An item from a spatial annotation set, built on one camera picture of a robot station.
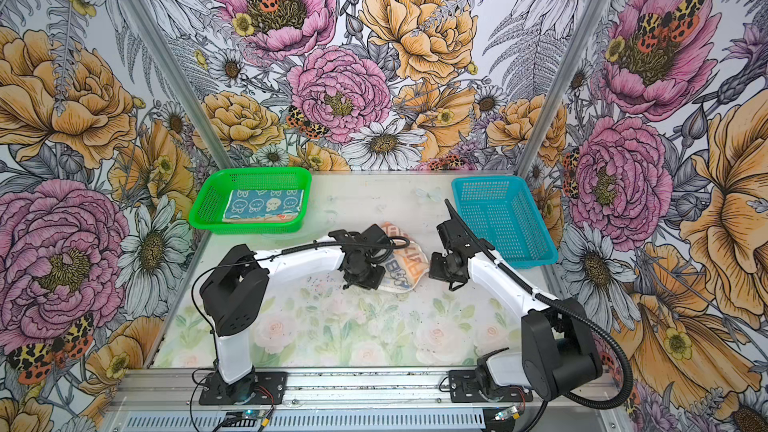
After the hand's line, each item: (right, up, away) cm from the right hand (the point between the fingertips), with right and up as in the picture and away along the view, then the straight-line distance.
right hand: (438, 281), depth 86 cm
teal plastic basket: (+28, +18, +23) cm, 40 cm away
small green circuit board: (-46, -27, -15) cm, 56 cm away
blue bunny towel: (-59, +21, +22) cm, 67 cm away
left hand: (-20, -3, +1) cm, 20 cm away
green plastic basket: (-77, +22, +20) cm, 82 cm away
